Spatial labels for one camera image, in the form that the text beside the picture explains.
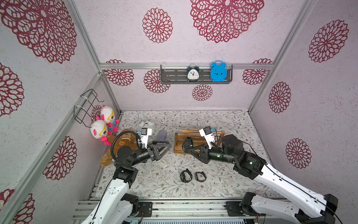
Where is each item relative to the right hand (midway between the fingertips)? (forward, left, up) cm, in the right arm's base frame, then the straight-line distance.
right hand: (188, 149), depth 62 cm
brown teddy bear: (+17, +38, -20) cm, 46 cm away
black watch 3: (-2, -5, -29) cm, 30 cm away
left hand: (+3, +9, -1) cm, 10 cm away
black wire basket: (+21, +56, +3) cm, 60 cm away
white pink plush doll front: (+19, +54, -11) cm, 59 cm away
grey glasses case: (+27, +19, -28) cm, 43 cm away
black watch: (+2, 0, +1) cm, 2 cm away
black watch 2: (-1, +1, -31) cm, 31 cm away
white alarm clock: (+30, +29, -20) cm, 46 cm away
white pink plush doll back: (+31, +54, -13) cm, 64 cm away
